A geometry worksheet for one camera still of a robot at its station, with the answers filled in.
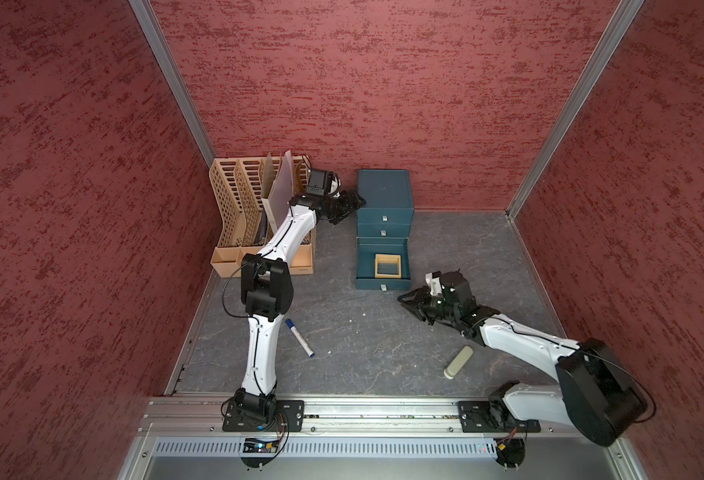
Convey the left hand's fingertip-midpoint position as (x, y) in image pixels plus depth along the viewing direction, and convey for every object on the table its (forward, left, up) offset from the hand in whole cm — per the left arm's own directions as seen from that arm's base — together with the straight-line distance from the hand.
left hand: (358, 210), depth 95 cm
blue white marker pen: (-35, +17, -19) cm, 43 cm away
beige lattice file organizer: (+2, +40, -11) cm, 42 cm away
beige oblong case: (-42, -29, -17) cm, 54 cm away
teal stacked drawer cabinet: (+9, -9, +2) cm, 13 cm away
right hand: (-29, -12, -10) cm, 33 cm away
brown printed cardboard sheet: (+8, +29, +7) cm, 31 cm away
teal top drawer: (-1, -9, -1) cm, 9 cm away
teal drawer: (-1, -9, -8) cm, 12 cm away
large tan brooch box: (-10, -11, -17) cm, 22 cm away
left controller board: (-61, +25, -21) cm, 69 cm away
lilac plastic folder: (+3, +24, +5) cm, 25 cm away
